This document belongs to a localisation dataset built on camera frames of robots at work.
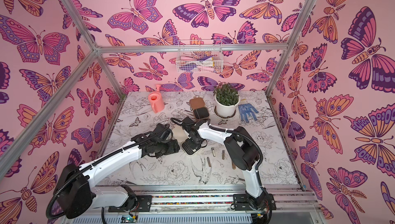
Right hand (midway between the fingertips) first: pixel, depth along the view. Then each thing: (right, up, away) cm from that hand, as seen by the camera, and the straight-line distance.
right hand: (194, 142), depth 93 cm
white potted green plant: (+20, +27, +2) cm, 34 cm away
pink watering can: (-25, +25, +10) cm, 37 cm away
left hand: (-9, -1, -10) cm, 14 cm away
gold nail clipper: (+12, -5, -2) cm, 13 cm away
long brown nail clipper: (+22, -11, -8) cm, 26 cm away
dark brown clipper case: (+4, +19, +17) cm, 26 cm away
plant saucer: (+20, +15, +13) cm, 28 cm away
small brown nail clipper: (+17, -6, -3) cm, 19 cm away
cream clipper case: (-2, 0, -12) cm, 12 cm away
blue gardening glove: (+36, +20, +17) cm, 45 cm away
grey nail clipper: (+9, -10, -5) cm, 14 cm away
